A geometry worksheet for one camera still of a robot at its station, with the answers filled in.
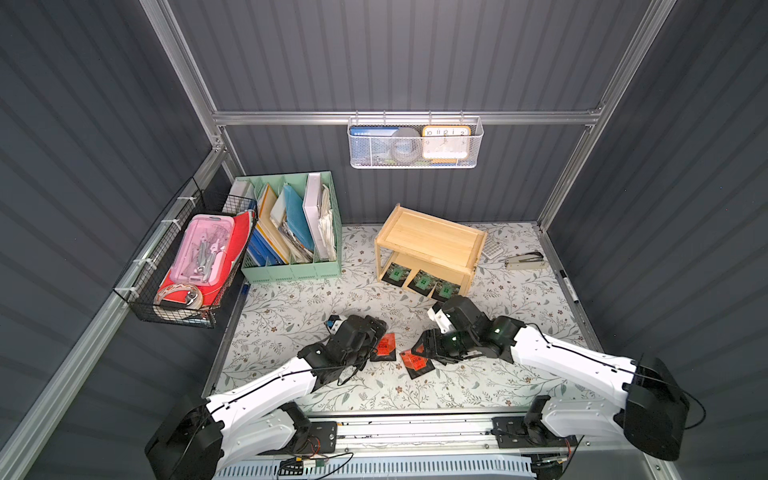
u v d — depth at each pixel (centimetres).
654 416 41
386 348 89
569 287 107
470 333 61
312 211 91
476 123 89
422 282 100
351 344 62
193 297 67
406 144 90
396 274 102
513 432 74
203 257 72
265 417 59
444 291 99
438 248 88
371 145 92
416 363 86
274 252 99
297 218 94
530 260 115
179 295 67
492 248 112
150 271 63
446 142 89
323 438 74
